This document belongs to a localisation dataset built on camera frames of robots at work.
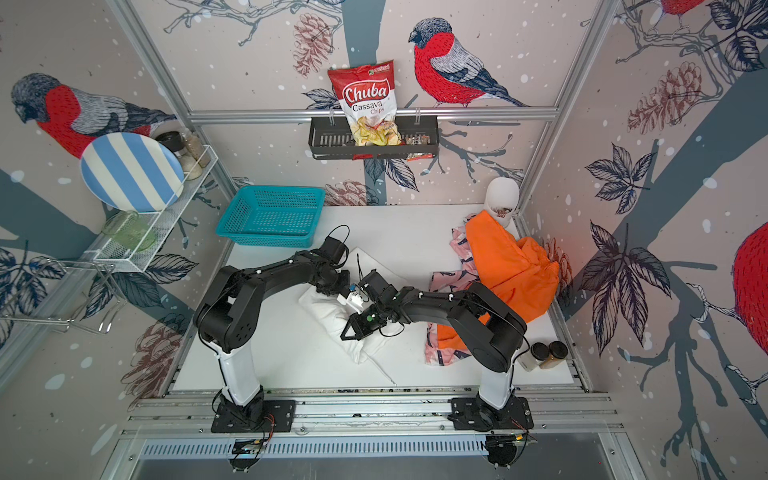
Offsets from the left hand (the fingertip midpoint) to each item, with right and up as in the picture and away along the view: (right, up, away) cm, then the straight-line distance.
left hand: (351, 282), depth 97 cm
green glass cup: (-49, +17, -27) cm, 59 cm away
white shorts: (-3, -7, -15) cm, 17 cm away
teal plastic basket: (-30, +23, +10) cm, 39 cm away
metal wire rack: (-45, +9, -37) cm, 59 cm away
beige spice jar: (-44, +39, -11) cm, 60 cm away
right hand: (0, -12, -15) cm, 20 cm away
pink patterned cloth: (+31, 0, +1) cm, 31 cm away
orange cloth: (+53, +5, -2) cm, 54 cm away
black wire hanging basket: (-6, +48, -2) cm, 48 cm away
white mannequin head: (+57, +30, +17) cm, 66 cm away
